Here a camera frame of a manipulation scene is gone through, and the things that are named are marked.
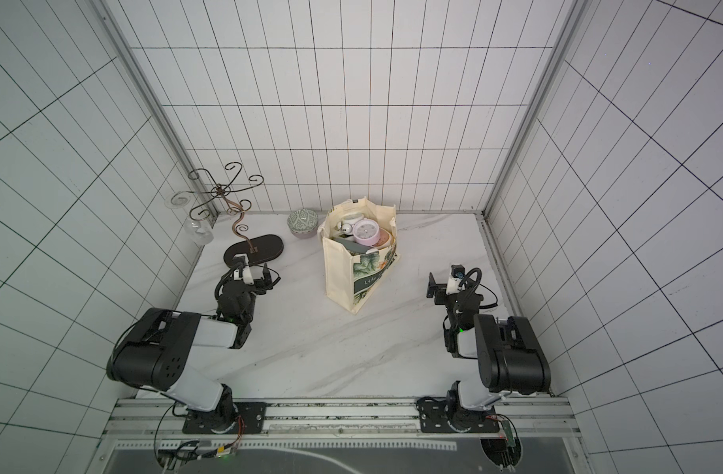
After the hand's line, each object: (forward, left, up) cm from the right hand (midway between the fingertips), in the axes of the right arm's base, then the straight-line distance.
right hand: (452, 270), depth 91 cm
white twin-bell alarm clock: (+8, +34, +10) cm, 37 cm away
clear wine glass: (+3, +80, +10) cm, 80 cm away
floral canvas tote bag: (-10, +30, +8) cm, 33 cm away
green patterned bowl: (+22, +53, -4) cm, 58 cm away
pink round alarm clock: (+5, +27, +11) cm, 30 cm away
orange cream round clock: (+4, +22, +8) cm, 24 cm away
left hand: (-3, +64, 0) cm, 64 cm away
